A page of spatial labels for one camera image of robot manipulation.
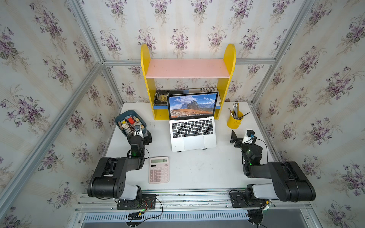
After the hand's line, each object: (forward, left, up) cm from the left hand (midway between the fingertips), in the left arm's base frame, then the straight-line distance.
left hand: (143, 131), depth 90 cm
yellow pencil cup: (+8, -63, -2) cm, 63 cm away
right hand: (-3, -62, +5) cm, 63 cm away
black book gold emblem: (+25, -10, +8) cm, 28 cm away
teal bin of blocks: (+13, +16, -7) cm, 22 cm away
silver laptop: (+4, -32, +4) cm, 33 cm away
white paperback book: (+31, -41, +9) cm, 52 cm away
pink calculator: (-23, -12, -8) cm, 27 cm away
